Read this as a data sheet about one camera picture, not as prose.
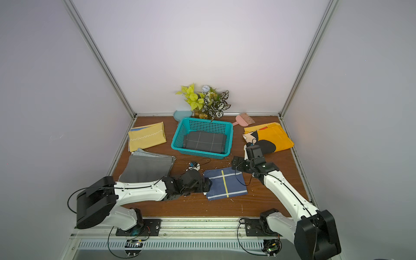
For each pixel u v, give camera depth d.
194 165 0.76
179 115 1.22
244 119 1.18
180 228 0.74
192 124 1.07
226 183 0.86
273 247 0.70
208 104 0.95
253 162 0.63
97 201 0.43
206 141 1.03
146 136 1.07
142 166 0.93
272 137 1.05
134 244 0.72
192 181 0.64
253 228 0.70
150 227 0.73
